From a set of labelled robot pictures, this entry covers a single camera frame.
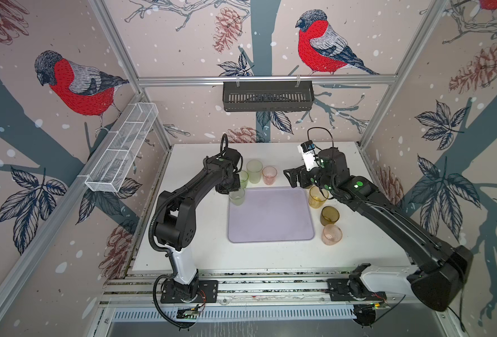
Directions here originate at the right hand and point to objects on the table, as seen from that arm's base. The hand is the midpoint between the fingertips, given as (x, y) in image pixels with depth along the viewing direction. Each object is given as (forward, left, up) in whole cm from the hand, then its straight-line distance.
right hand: (292, 168), depth 75 cm
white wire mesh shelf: (-6, +64, +5) cm, 64 cm away
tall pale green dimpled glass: (+14, +16, -17) cm, 27 cm away
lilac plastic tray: (-4, +7, -28) cm, 29 cm away
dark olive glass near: (-5, -18, -26) cm, 32 cm away
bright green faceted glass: (+12, +21, -23) cm, 33 cm away
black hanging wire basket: (+45, +9, +2) cm, 46 cm away
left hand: (+2, +25, -17) cm, 30 cm away
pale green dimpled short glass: (+3, +23, -26) cm, 35 cm away
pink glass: (+15, +8, -23) cm, 29 cm away
